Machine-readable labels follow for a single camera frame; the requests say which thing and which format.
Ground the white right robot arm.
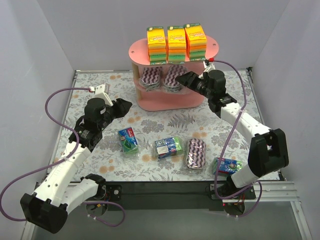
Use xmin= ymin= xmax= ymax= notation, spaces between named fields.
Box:
xmin=175 ymin=70 xmax=289 ymax=198

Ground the striped pink sponge pack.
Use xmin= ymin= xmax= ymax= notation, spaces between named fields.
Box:
xmin=162 ymin=64 xmax=188 ymax=94
xmin=139 ymin=67 xmax=162 ymax=92
xmin=183 ymin=138 xmax=207 ymax=170

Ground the middle blue green sponge pack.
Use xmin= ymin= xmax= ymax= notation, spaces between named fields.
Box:
xmin=154 ymin=136 xmax=184 ymax=159

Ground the floral patterned table mat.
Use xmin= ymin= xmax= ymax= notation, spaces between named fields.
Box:
xmin=47 ymin=70 xmax=274 ymax=183

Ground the orange sponge pack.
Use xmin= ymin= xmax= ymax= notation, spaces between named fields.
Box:
xmin=167 ymin=25 xmax=187 ymax=63
xmin=184 ymin=23 xmax=207 ymax=61
xmin=146 ymin=26 xmax=167 ymax=65

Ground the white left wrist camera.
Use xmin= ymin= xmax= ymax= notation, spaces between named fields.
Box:
xmin=94 ymin=83 xmax=113 ymax=107

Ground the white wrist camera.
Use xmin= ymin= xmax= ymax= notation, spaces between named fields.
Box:
xmin=199 ymin=57 xmax=216 ymax=79
xmin=94 ymin=83 xmax=113 ymax=107

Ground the pink three-tier shelf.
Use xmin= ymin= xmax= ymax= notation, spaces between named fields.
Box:
xmin=128 ymin=35 xmax=219 ymax=112

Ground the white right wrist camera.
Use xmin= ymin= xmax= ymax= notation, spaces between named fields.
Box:
xmin=199 ymin=57 xmax=216 ymax=79

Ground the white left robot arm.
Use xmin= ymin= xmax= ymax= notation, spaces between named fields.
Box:
xmin=20 ymin=97 xmax=132 ymax=234

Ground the blue green sponge pack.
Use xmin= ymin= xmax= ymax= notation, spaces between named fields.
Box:
xmin=154 ymin=136 xmax=184 ymax=159
xmin=117 ymin=127 xmax=139 ymax=155
xmin=210 ymin=157 xmax=243 ymax=176

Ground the left blue green sponge pack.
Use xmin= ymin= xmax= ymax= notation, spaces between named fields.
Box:
xmin=117 ymin=127 xmax=139 ymax=155

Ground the right blue green sponge pack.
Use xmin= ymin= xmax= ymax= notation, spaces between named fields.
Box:
xmin=210 ymin=157 xmax=243 ymax=176

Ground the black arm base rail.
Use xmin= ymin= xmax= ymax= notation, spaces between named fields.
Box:
xmin=84 ymin=181 xmax=224 ymax=211

